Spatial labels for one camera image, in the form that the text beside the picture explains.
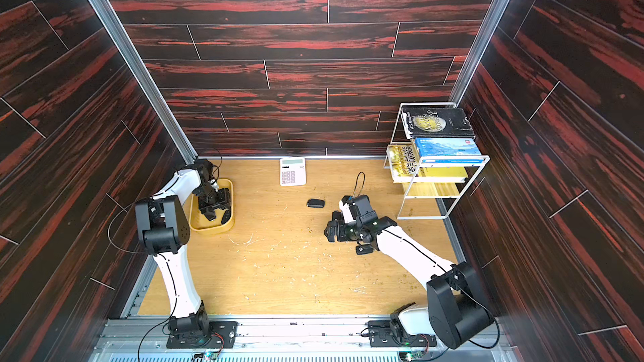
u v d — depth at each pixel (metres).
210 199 0.85
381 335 0.73
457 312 0.49
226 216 0.98
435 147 0.77
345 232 0.76
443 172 0.89
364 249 0.91
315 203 1.05
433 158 0.74
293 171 1.12
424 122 0.84
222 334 0.73
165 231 0.58
